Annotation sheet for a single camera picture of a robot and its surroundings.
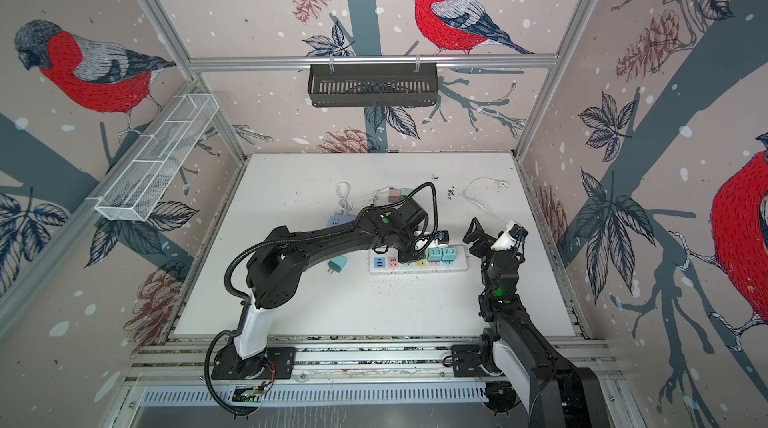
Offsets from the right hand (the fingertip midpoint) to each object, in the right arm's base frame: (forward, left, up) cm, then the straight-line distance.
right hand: (485, 227), depth 82 cm
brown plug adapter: (+21, +27, -12) cm, 36 cm away
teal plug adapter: (-8, +43, -9) cm, 44 cm away
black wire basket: (+50, +35, +15) cm, 63 cm away
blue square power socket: (+8, +45, -10) cm, 47 cm away
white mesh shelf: (+7, +89, +20) cm, 91 cm away
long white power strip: (-7, +28, -10) cm, 31 cm away
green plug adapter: (+21, +24, -12) cm, 34 cm away
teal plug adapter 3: (-5, +14, -7) cm, 17 cm away
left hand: (-4, +17, -6) cm, 19 cm away
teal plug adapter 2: (-5, +10, -7) cm, 13 cm away
